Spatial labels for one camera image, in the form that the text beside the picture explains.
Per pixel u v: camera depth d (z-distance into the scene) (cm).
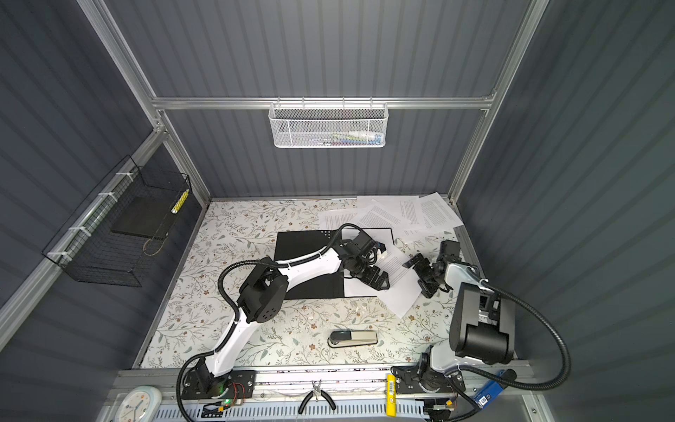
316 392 72
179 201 81
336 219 113
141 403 69
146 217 75
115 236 72
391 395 71
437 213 116
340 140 91
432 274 79
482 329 45
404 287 97
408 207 120
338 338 77
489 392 69
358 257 76
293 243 105
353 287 90
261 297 58
